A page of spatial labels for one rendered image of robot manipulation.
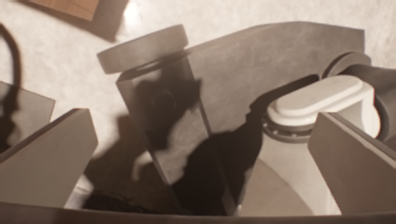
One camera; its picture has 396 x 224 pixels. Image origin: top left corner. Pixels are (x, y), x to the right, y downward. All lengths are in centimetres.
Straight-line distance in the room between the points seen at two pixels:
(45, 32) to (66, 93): 16
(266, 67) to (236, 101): 10
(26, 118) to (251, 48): 60
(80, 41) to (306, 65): 57
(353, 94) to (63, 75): 66
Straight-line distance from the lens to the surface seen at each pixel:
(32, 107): 67
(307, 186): 32
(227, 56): 45
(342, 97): 44
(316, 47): 58
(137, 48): 39
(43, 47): 64
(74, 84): 63
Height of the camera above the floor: 59
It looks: 66 degrees down
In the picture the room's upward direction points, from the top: 143 degrees clockwise
